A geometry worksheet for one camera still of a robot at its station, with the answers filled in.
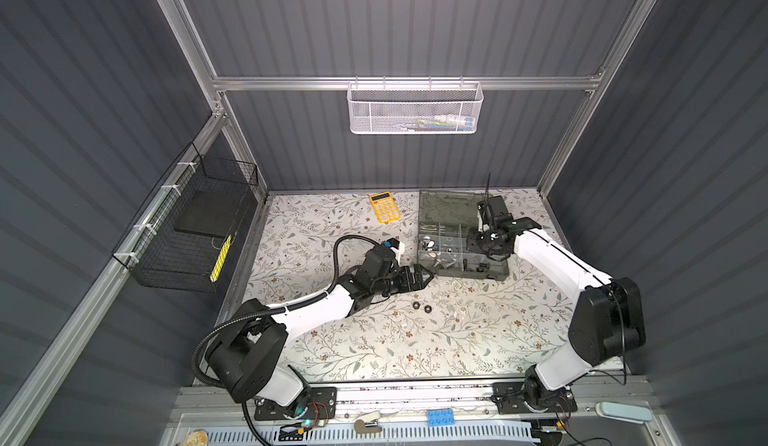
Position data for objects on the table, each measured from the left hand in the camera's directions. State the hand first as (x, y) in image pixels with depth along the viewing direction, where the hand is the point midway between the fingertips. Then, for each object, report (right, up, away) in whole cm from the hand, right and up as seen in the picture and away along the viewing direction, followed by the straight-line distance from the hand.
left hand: (425, 278), depth 81 cm
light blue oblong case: (+45, -29, -12) cm, 55 cm away
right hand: (+16, +8, +8) cm, 20 cm away
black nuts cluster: (+2, -10, +8) cm, 13 cm away
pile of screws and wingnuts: (+9, +3, +19) cm, 22 cm away
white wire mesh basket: (-1, +59, +30) cm, 66 cm away
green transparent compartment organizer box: (+11, +17, +31) cm, 37 cm away
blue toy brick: (+3, -31, -11) cm, 33 cm away
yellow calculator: (-12, +21, +34) cm, 41 cm away
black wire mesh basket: (-61, +15, -6) cm, 63 cm away
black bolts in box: (+20, 0, +16) cm, 26 cm away
